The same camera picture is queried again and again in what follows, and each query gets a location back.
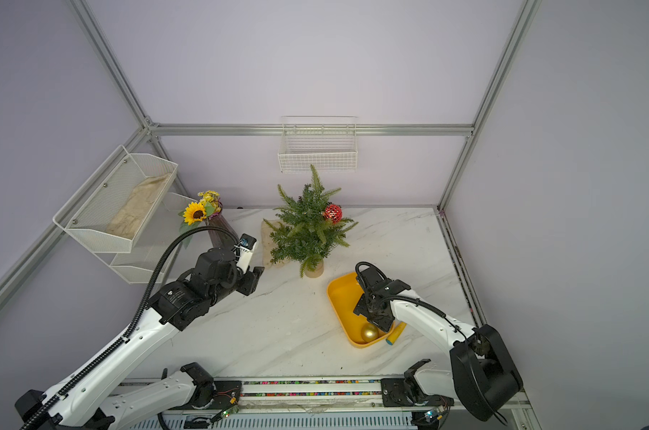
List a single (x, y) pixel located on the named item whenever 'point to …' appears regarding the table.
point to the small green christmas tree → (308, 227)
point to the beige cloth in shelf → (125, 221)
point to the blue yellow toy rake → (396, 333)
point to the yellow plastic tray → (344, 294)
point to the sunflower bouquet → (197, 211)
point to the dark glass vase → (220, 239)
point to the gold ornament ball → (369, 332)
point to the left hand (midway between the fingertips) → (251, 269)
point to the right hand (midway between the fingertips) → (368, 319)
